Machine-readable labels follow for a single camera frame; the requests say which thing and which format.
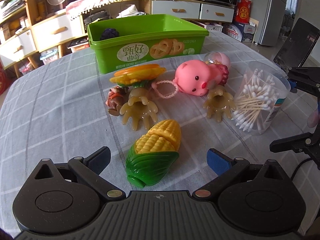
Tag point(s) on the silver refrigerator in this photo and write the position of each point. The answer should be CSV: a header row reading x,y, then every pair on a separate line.
x,y
269,14

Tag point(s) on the grey checked tablecloth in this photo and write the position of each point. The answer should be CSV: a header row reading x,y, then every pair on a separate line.
x,y
58,112

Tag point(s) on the pink capsule egg toy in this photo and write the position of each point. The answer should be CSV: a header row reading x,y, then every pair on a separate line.
x,y
217,58

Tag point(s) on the wooden tv cabinet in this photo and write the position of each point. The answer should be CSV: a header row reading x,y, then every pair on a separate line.
x,y
43,33

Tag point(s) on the yellow toy corn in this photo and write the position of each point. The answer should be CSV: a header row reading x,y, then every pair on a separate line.
x,y
152,155

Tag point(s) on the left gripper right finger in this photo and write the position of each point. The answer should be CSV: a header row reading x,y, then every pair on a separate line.
x,y
227,169

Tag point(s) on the clear cotton swab jar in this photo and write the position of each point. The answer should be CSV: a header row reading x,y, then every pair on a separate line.
x,y
259,98

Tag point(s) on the translucent octopus toy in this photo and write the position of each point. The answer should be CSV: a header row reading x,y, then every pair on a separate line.
x,y
218,103
139,107

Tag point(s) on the green cookie tin box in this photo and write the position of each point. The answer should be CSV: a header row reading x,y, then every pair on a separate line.
x,y
144,38

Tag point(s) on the orange yellow toy plate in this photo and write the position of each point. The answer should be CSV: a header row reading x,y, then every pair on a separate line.
x,y
137,76

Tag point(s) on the brown figurine toy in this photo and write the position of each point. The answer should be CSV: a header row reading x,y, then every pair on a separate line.
x,y
117,96

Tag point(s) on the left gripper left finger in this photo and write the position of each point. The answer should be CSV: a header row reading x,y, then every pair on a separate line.
x,y
87,171

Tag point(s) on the pink rubber pig toy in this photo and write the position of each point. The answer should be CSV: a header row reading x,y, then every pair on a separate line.
x,y
195,77

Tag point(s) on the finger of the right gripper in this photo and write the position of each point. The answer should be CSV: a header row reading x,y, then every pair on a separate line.
x,y
295,143

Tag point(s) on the purple toy grapes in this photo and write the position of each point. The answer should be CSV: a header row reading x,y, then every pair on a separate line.
x,y
109,33

